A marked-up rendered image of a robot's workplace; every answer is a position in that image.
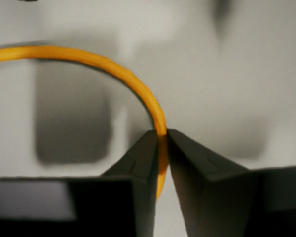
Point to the orange cable with blue plug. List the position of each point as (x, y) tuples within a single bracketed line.
[(72, 54)]

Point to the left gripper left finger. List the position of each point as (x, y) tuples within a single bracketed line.
[(86, 206)]

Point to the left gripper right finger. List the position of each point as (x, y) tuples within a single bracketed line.
[(214, 205)]

